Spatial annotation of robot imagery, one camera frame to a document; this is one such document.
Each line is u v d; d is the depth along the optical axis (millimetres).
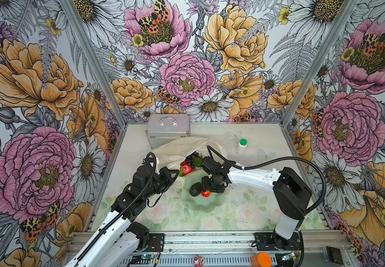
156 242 734
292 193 473
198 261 662
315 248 742
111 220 471
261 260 634
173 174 717
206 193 852
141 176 540
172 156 793
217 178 658
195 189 849
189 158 941
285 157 511
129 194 558
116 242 584
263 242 739
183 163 967
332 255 701
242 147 995
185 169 932
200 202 859
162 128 983
